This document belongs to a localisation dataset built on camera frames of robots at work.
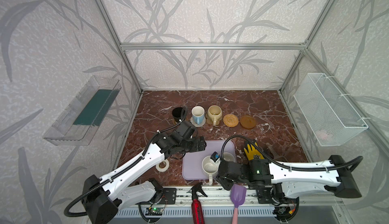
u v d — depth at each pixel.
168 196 0.74
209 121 1.00
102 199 0.37
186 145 0.62
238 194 0.74
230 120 1.02
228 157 0.80
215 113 1.02
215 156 0.62
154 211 0.71
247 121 1.02
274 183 0.48
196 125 0.97
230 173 0.50
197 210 0.67
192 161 0.84
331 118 0.62
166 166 0.83
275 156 0.85
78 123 0.63
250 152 0.89
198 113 0.98
